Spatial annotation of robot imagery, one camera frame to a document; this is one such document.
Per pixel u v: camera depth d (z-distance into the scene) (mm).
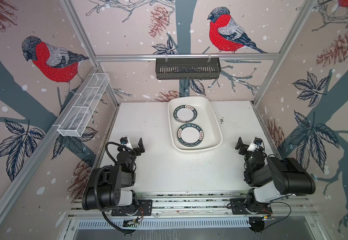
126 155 688
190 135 985
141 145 815
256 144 742
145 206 734
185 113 1118
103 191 432
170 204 763
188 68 1045
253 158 686
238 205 730
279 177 462
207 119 1104
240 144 871
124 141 743
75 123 713
